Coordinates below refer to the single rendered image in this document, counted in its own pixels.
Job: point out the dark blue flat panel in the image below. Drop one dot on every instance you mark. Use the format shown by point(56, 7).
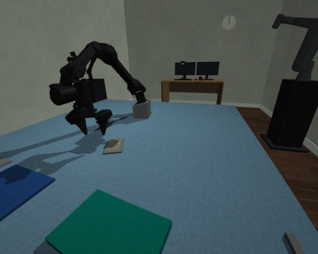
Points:
point(17, 186)

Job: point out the light blue mat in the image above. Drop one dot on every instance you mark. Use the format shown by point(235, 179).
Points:
point(199, 165)

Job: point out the green flat square mat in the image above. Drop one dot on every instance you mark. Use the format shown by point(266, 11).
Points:
point(105, 224)

